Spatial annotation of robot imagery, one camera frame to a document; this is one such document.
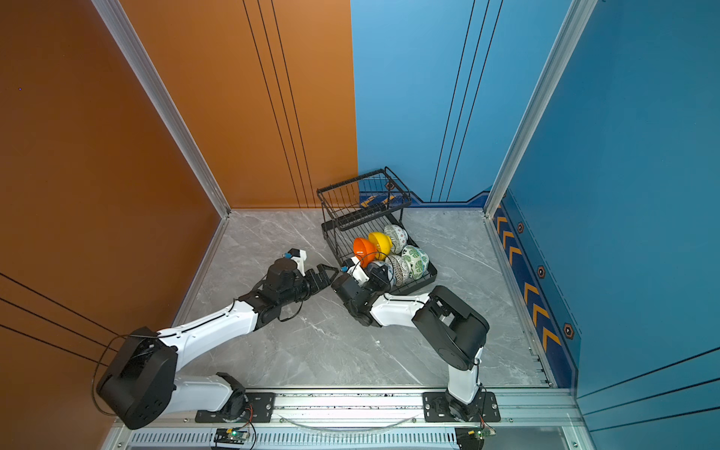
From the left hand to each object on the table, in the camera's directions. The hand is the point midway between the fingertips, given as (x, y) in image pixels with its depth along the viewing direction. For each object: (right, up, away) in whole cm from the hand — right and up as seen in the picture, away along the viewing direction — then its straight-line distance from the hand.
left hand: (333, 272), depth 84 cm
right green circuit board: (+37, -40, -14) cm, 56 cm away
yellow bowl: (+16, +8, +13) cm, 22 cm away
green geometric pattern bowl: (+21, +10, +13) cm, 27 cm away
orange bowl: (+9, +6, +10) cm, 15 cm away
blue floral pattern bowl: (+17, +1, +3) cm, 17 cm away
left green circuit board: (-24, -40, -14) cm, 49 cm away
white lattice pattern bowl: (+22, 0, +5) cm, 22 cm away
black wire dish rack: (+7, +18, +30) cm, 36 cm away
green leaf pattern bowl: (+28, +3, +15) cm, 32 cm away
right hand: (+17, +1, +5) cm, 18 cm away
